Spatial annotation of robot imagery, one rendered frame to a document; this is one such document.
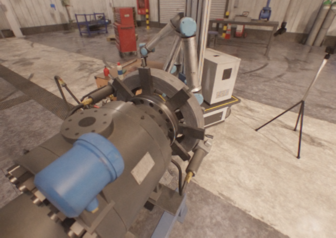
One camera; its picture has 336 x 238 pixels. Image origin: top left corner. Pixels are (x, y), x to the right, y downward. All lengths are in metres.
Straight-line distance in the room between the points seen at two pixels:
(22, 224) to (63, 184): 0.35
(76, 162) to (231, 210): 1.30
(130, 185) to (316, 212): 1.53
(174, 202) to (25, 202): 0.79
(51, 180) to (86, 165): 0.07
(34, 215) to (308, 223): 1.71
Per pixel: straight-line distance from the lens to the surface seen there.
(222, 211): 1.53
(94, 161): 0.47
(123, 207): 0.74
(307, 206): 1.86
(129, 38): 5.06
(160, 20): 11.32
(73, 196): 0.46
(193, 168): 1.10
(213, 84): 1.85
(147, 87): 1.07
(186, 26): 1.29
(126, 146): 0.74
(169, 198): 1.22
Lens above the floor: 1.35
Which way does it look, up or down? 35 degrees down
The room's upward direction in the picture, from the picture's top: straight up
